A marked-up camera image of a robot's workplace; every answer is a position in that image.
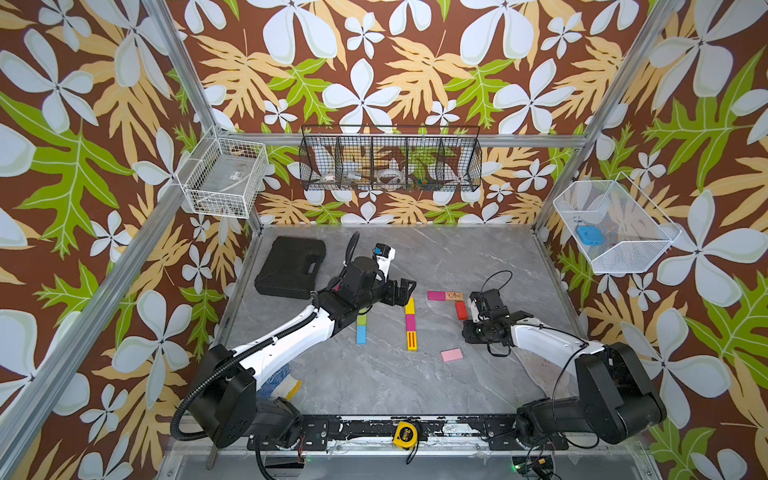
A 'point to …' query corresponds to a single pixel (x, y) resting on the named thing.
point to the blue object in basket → (591, 235)
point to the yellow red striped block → (412, 340)
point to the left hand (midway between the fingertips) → (404, 276)
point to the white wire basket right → (614, 227)
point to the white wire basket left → (223, 177)
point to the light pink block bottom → (452, 354)
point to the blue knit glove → (281, 384)
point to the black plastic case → (290, 270)
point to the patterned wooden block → (454, 296)
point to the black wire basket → (391, 158)
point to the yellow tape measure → (405, 436)
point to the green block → (362, 320)
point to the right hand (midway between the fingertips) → (465, 331)
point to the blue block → (361, 334)
